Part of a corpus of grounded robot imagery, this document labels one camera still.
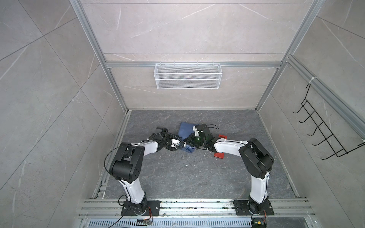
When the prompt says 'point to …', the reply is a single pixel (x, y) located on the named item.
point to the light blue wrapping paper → (185, 129)
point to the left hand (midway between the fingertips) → (181, 137)
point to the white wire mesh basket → (187, 76)
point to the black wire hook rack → (338, 149)
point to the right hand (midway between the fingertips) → (184, 140)
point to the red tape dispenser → (220, 155)
